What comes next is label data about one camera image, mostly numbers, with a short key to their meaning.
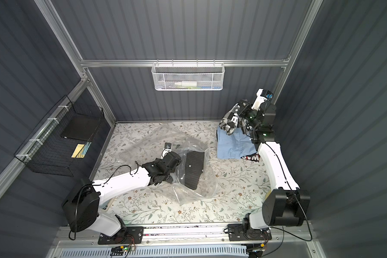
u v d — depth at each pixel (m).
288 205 0.41
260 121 0.57
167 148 0.75
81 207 0.42
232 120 0.75
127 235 0.71
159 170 0.64
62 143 0.75
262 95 0.65
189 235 0.75
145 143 1.08
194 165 0.95
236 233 0.74
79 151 0.64
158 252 0.77
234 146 0.96
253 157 0.99
